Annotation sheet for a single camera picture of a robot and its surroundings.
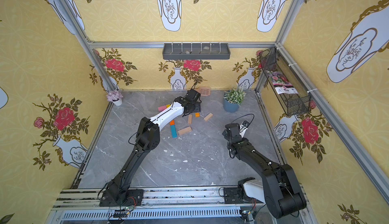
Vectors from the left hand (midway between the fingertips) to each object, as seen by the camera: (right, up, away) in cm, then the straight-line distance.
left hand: (198, 108), depth 104 cm
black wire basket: (+53, +5, -21) cm, 57 cm away
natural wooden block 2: (-6, -7, -1) cm, 9 cm away
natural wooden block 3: (+7, -6, +1) cm, 9 cm away
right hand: (+21, -15, -14) cm, 29 cm away
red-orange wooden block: (-13, -6, -31) cm, 35 cm away
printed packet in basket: (+42, +13, -28) cm, 52 cm away
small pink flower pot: (-57, +8, -1) cm, 58 cm away
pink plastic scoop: (+5, +13, +17) cm, 22 cm away
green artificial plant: (+24, +8, -8) cm, 26 cm away
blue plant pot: (+22, +1, -2) cm, 22 cm away
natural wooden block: (-9, -14, -6) cm, 18 cm away
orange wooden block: (-1, -5, +2) cm, 5 cm away
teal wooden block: (-16, -15, -7) cm, 23 cm away
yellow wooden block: (-22, +1, +6) cm, 23 cm away
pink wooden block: (-26, 0, +5) cm, 27 cm away
